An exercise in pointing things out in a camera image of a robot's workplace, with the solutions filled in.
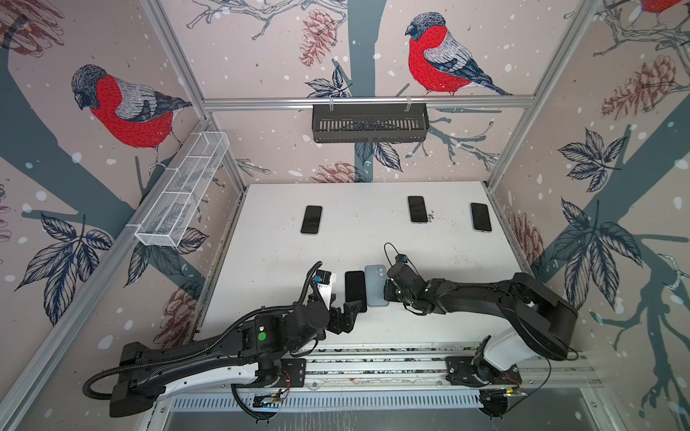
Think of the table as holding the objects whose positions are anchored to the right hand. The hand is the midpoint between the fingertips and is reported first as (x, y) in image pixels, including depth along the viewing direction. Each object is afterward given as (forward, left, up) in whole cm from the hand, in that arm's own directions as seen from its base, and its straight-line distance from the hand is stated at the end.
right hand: (381, 292), depth 89 cm
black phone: (+30, +29, +1) cm, 42 cm away
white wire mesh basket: (+3, +59, +33) cm, 67 cm away
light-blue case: (+6, +2, +1) cm, 6 cm away
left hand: (-12, +9, +18) cm, 23 cm away
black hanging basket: (+58, +17, +29) cm, 67 cm away
